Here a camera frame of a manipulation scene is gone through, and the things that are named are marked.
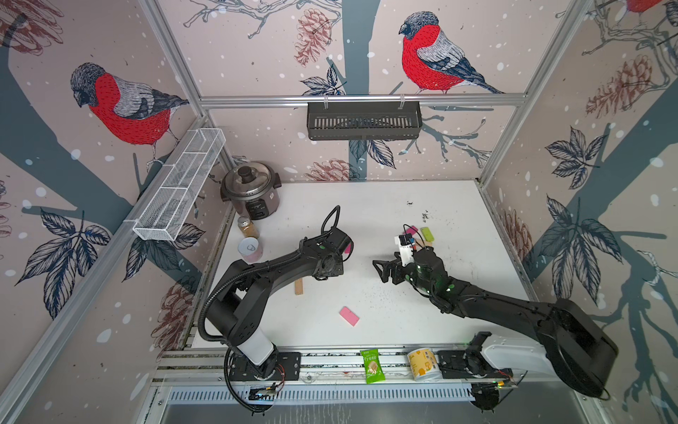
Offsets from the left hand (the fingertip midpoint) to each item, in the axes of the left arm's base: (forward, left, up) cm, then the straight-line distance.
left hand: (338, 264), depth 90 cm
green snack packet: (-31, -11, -2) cm, 33 cm away
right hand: (-1, -15, +7) cm, 17 cm away
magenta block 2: (+17, -30, -5) cm, 35 cm away
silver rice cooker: (+23, +31, +14) cm, 41 cm away
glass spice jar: (+13, +34, +4) cm, 36 cm away
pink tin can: (+5, +32, +1) cm, 32 cm away
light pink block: (-16, -4, -5) cm, 17 cm away
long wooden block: (-7, +14, -4) cm, 16 cm away
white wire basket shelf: (+1, +48, +26) cm, 55 cm away
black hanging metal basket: (+51, -10, +24) cm, 57 cm away
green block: (+15, -35, -5) cm, 39 cm away
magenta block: (-4, -3, +17) cm, 18 cm away
